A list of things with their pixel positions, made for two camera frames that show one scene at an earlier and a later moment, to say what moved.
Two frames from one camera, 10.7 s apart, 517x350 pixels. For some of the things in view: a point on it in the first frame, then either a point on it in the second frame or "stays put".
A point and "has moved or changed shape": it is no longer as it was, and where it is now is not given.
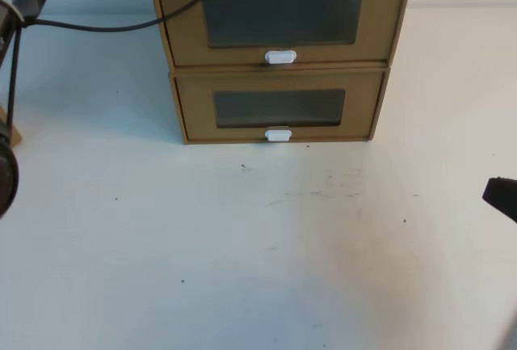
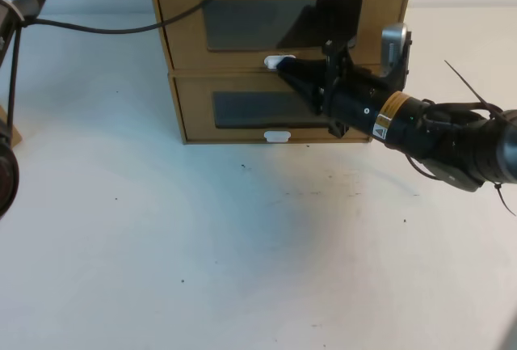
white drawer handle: x=278 y=135 stays put
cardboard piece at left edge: x=16 y=137 stays put
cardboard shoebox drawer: x=238 y=105 stays put
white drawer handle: x=280 y=56 has moved or changed shape
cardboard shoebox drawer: x=280 y=14 stays put
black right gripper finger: x=502 y=193 → x=353 y=94
